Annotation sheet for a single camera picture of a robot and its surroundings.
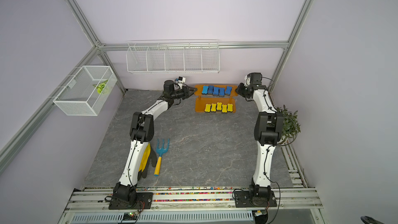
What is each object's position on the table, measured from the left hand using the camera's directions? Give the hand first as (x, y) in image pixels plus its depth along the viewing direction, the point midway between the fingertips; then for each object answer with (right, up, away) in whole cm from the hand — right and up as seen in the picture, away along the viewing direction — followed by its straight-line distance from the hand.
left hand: (199, 90), depth 101 cm
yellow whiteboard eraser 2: (+10, -12, +7) cm, 17 cm away
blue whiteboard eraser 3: (+11, -1, -2) cm, 12 cm away
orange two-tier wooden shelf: (0, -8, +14) cm, 16 cm away
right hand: (+25, +1, +1) cm, 25 cm away
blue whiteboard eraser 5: (+19, -1, -2) cm, 19 cm away
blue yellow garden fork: (-22, -37, -11) cm, 44 cm away
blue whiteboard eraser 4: (+15, -1, -3) cm, 15 cm away
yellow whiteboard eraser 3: (+14, -11, +7) cm, 19 cm away
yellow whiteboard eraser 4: (+18, -12, +5) cm, 22 cm away
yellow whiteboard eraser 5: (+22, -12, +7) cm, 26 cm away
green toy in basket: (-51, 0, -20) cm, 55 cm away
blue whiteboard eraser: (+4, 0, -2) cm, 5 cm away
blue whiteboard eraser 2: (+8, -1, -2) cm, 8 cm away
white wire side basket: (-60, -3, -18) cm, 63 cm away
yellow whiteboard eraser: (+6, -12, +6) cm, 15 cm away
